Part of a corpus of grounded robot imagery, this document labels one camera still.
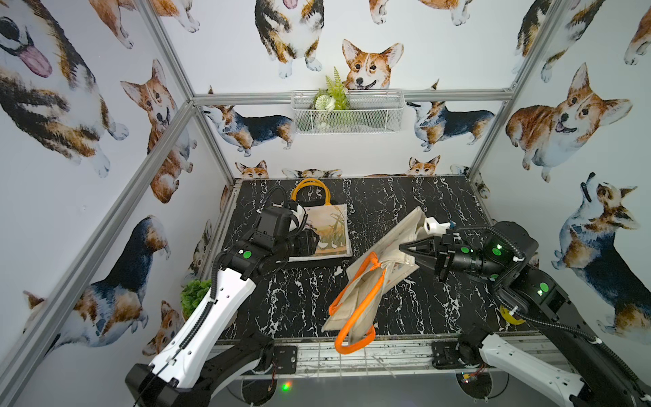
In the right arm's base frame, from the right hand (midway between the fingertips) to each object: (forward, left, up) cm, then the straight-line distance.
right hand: (402, 251), depth 50 cm
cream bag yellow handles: (+34, +18, -40) cm, 56 cm away
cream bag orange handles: (-3, +9, -26) cm, 28 cm away
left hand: (+15, +20, -16) cm, 30 cm away
